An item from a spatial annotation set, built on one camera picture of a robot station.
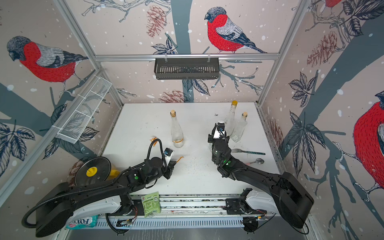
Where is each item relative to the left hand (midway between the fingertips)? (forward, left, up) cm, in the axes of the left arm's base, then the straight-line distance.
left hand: (178, 160), depth 80 cm
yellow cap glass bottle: (+21, -30, +10) cm, 38 cm away
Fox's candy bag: (-27, +40, -7) cm, 49 cm away
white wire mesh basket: (+16, +58, +12) cm, 62 cm away
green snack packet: (-20, +13, -8) cm, 25 cm away
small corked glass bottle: (+1, -17, +13) cm, 22 cm away
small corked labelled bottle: (+18, -36, +5) cm, 41 cm away
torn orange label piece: (+20, +20, -10) cm, 30 cm away
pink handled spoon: (+4, -49, -10) cm, 50 cm away
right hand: (+15, -22, +15) cm, 31 cm away
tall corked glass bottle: (+17, +2, -1) cm, 17 cm away
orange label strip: (+2, -1, -1) cm, 3 cm away
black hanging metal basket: (+61, -4, +19) cm, 64 cm away
